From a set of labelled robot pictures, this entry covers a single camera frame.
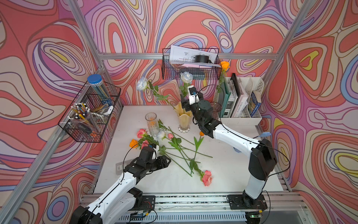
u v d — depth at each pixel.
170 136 0.98
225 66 0.86
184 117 0.84
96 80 0.70
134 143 0.92
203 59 0.82
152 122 0.88
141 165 0.63
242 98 0.87
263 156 0.49
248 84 1.05
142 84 0.72
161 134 0.96
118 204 0.56
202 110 0.59
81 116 0.58
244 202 0.66
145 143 0.93
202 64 0.81
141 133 0.98
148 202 0.73
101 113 0.73
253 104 1.02
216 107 0.93
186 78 0.76
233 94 0.92
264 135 0.75
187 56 0.86
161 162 0.73
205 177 0.78
